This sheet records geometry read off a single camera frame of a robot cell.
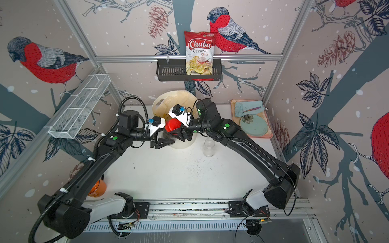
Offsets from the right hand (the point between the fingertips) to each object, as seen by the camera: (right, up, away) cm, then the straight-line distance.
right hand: (171, 125), depth 63 cm
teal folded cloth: (+47, +11, +54) cm, 73 cm away
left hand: (0, -3, +4) cm, 5 cm away
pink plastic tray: (+60, +6, +51) cm, 79 cm away
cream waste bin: (-10, +12, +26) cm, 30 cm away
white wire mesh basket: (-52, +10, +16) cm, 55 cm away
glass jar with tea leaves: (+18, -15, +23) cm, 33 cm away
